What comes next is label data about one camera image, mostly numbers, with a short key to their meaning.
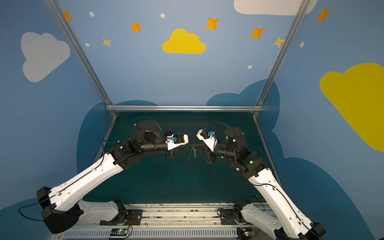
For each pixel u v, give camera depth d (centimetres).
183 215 77
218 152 56
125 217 68
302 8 70
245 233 72
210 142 55
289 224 38
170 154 54
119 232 71
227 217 75
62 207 39
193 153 65
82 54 86
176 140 49
